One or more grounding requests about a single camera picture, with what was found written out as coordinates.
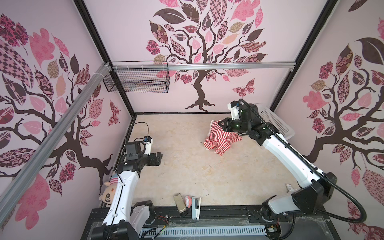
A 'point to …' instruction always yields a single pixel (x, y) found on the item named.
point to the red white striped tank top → (219, 140)
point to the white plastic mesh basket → (281, 125)
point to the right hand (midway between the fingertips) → (219, 120)
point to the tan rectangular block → (180, 203)
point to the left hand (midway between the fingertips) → (154, 156)
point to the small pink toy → (188, 201)
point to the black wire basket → (138, 77)
